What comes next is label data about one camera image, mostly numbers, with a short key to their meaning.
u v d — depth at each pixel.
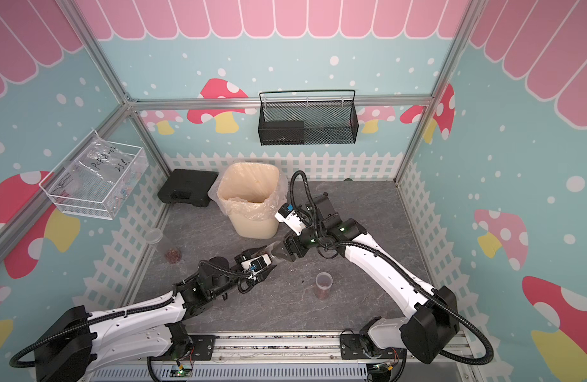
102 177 0.71
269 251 0.69
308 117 0.94
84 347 0.41
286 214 0.64
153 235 0.81
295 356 0.74
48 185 0.62
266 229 0.94
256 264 0.63
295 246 0.62
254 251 0.72
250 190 0.98
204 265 0.59
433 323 0.39
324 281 0.77
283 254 0.64
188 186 1.14
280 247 0.67
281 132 0.94
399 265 0.45
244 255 0.70
